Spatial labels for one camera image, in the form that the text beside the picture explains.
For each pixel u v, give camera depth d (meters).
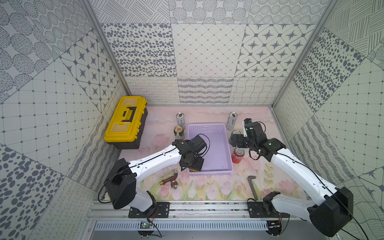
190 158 0.58
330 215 0.45
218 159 0.92
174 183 0.80
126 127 0.86
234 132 0.93
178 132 0.93
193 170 0.70
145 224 0.72
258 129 0.60
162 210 0.73
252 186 0.82
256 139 0.59
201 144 0.65
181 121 0.97
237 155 0.83
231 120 0.98
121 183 0.41
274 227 0.73
